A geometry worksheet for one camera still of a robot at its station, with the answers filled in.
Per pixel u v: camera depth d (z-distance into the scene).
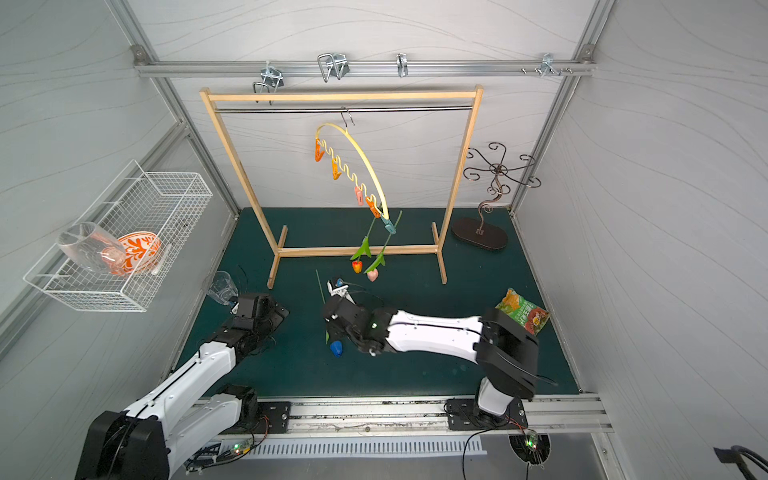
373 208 0.73
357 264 0.93
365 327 0.59
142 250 0.67
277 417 0.74
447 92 0.63
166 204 0.80
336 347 0.83
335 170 0.87
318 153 0.93
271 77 0.78
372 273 0.91
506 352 0.43
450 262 1.10
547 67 0.77
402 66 0.78
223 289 0.95
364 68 0.80
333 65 0.75
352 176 0.77
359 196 0.80
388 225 0.72
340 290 0.70
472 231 1.12
